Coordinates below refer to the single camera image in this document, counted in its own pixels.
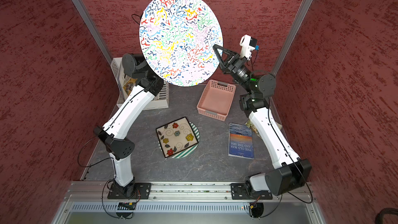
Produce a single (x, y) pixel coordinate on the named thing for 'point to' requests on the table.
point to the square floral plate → (176, 136)
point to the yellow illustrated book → (128, 84)
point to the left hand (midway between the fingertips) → (178, 14)
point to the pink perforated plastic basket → (216, 100)
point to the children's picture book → (252, 127)
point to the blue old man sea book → (240, 141)
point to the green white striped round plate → (188, 151)
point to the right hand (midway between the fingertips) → (210, 52)
